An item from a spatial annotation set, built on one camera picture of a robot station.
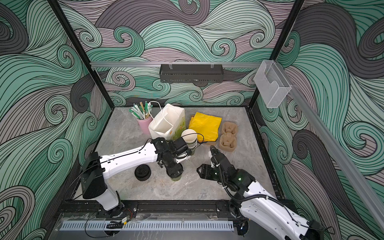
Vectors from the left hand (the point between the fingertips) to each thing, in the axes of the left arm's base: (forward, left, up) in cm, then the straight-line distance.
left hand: (175, 166), depth 77 cm
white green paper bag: (+16, +3, +16) cm, 23 cm away
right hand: (-3, -13, 0) cm, 13 cm away
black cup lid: (-5, -1, +8) cm, 9 cm away
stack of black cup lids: (-1, +19, -7) cm, 20 cm away
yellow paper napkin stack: (+35, -21, -9) cm, 41 cm away
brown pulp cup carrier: (+20, -33, -7) cm, 39 cm away
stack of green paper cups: (+6, -8, +20) cm, 22 cm away
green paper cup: (-4, 0, -8) cm, 9 cm away
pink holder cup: (+29, +23, -1) cm, 37 cm away
